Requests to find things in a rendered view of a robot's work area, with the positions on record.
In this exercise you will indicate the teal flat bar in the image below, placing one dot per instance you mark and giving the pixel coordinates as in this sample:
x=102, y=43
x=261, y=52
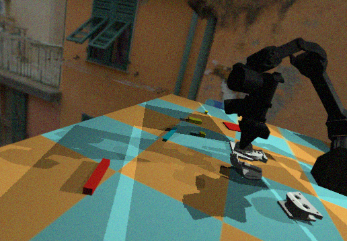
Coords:
x=170, y=134

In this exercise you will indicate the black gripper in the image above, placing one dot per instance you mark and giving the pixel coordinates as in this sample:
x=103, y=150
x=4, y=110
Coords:
x=254, y=125

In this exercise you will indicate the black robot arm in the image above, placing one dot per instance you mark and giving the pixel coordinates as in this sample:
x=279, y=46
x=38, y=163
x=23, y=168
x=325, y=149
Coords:
x=251, y=79

